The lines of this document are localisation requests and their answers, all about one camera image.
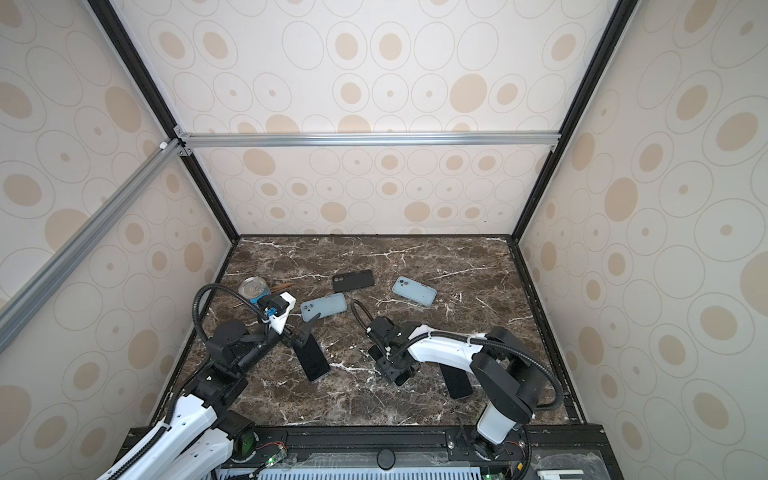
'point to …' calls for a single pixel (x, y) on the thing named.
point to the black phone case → (352, 280)
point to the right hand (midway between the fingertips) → (396, 365)
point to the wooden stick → (272, 289)
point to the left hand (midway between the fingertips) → (309, 300)
